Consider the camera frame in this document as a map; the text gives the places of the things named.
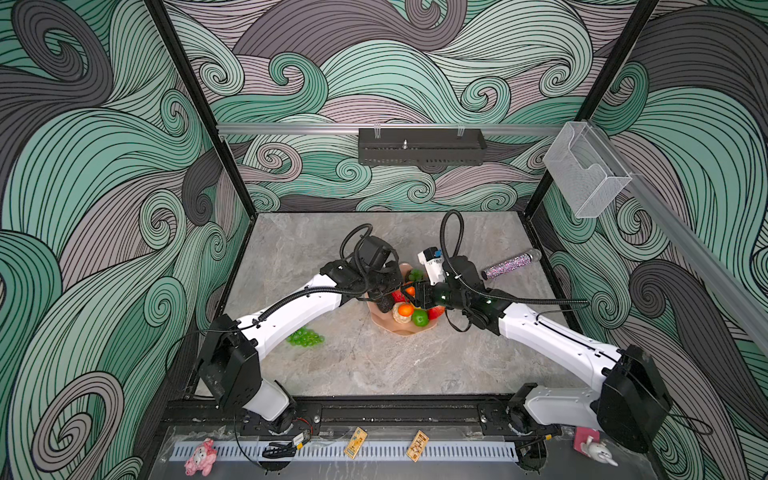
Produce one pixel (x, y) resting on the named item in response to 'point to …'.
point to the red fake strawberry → (435, 312)
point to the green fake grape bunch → (305, 337)
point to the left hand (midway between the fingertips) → (407, 278)
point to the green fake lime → (420, 317)
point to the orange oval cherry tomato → (406, 310)
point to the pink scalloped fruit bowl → (405, 269)
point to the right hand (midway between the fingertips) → (407, 288)
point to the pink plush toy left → (202, 459)
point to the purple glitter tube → (531, 256)
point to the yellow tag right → (417, 446)
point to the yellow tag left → (356, 442)
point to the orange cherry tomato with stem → (410, 290)
